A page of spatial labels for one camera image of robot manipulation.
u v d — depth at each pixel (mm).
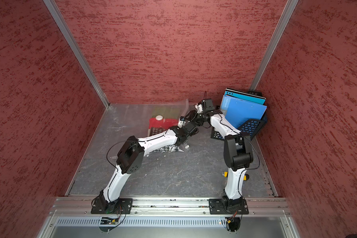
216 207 729
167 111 1134
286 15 739
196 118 852
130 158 548
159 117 1074
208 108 756
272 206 775
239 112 830
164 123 1033
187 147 874
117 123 1168
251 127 834
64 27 779
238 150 524
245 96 853
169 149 901
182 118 839
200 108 897
